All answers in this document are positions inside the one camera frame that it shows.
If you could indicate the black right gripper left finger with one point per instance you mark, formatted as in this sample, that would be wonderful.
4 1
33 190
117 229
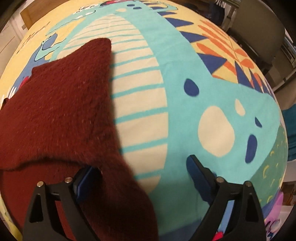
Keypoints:
49 203

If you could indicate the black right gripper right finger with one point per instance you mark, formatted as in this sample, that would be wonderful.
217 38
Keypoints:
246 220

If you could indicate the dark red knitted sweater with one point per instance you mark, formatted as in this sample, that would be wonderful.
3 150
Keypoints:
61 120

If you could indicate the teal fabric storage box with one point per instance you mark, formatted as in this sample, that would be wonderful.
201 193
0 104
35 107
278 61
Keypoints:
289 116

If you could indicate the dinosaur print bed cover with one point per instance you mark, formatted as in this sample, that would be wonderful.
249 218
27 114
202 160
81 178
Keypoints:
179 86

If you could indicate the green upholstered chair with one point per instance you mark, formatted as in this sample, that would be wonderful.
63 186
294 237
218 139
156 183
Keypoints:
259 31

